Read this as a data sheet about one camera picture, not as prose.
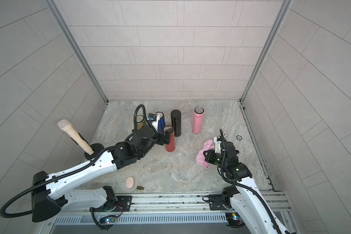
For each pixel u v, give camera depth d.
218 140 0.72
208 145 0.78
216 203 0.71
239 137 0.95
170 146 0.89
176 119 0.84
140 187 0.75
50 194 0.38
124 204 0.71
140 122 0.79
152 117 0.58
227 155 0.58
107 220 0.65
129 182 0.76
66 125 0.67
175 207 0.71
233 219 0.68
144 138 0.49
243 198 0.49
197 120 0.89
